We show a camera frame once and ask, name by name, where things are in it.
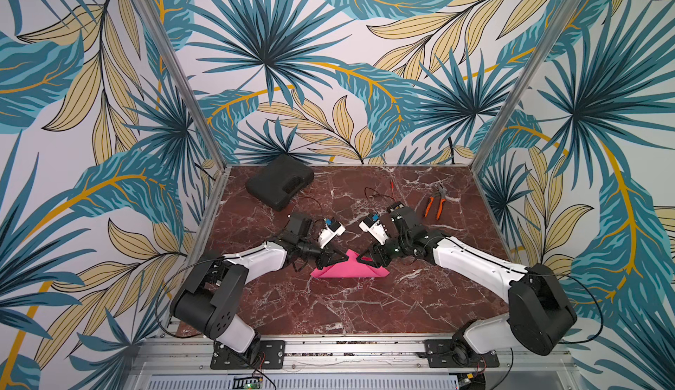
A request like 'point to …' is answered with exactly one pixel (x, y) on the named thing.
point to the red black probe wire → (392, 196)
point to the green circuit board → (251, 386)
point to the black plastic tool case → (279, 179)
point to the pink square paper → (350, 268)
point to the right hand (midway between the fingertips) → (362, 254)
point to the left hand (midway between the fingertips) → (344, 261)
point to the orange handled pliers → (442, 194)
